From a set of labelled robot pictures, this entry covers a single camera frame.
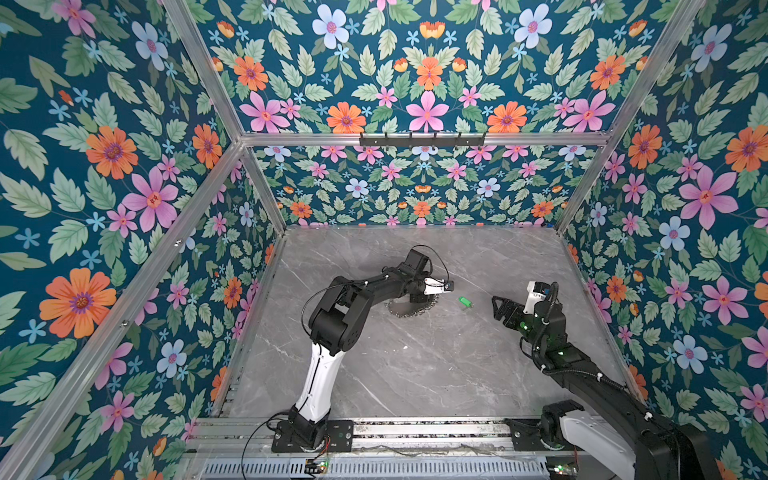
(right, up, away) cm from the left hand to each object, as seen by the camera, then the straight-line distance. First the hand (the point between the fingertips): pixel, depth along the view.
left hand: (436, 279), depth 99 cm
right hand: (+18, -5, -14) cm, 24 cm away
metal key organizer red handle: (-11, -10, +1) cm, 15 cm away
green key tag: (+10, -8, 0) cm, 12 cm away
